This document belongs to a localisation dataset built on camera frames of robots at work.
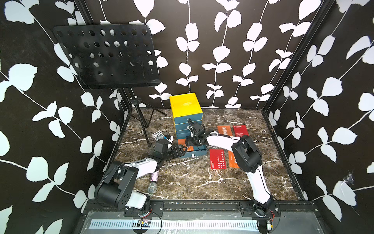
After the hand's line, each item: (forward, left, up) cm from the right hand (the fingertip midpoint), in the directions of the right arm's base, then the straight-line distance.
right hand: (186, 141), depth 98 cm
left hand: (-8, +1, +4) cm, 9 cm away
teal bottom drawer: (-10, -8, +5) cm, 14 cm away
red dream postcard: (+11, -40, -3) cm, 42 cm away
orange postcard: (0, +2, -3) cm, 4 cm away
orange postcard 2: (+12, -29, -3) cm, 32 cm away
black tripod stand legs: (+11, +28, +25) cm, 40 cm away
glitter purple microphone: (-30, +17, +1) cm, 35 cm away
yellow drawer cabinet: (+19, +1, +14) cm, 24 cm away
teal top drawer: (+3, +1, +18) cm, 18 cm away
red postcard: (-12, -21, -4) cm, 24 cm away
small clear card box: (+5, +20, -1) cm, 21 cm away
